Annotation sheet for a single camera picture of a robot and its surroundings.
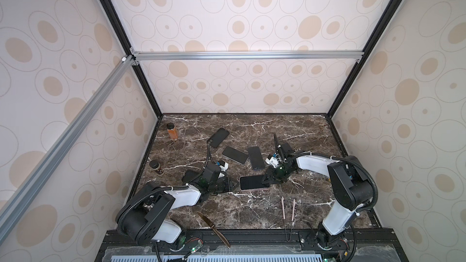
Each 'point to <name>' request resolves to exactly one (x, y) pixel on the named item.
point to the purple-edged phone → (252, 183)
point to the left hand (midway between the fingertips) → (242, 183)
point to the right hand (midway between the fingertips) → (265, 181)
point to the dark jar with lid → (155, 165)
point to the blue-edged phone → (256, 157)
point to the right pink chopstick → (293, 210)
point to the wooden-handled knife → (206, 219)
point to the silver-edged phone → (238, 155)
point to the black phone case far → (218, 137)
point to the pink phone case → (252, 183)
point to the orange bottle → (173, 131)
